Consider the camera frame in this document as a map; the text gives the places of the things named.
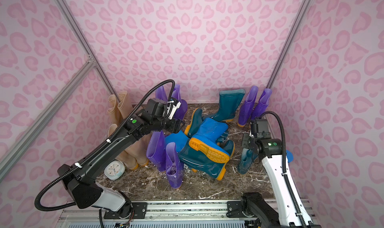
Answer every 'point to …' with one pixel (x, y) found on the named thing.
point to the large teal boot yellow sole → (192, 156)
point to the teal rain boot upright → (230, 100)
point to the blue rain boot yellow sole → (206, 139)
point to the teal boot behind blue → (196, 119)
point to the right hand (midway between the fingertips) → (248, 139)
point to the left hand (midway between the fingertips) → (181, 120)
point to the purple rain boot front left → (156, 150)
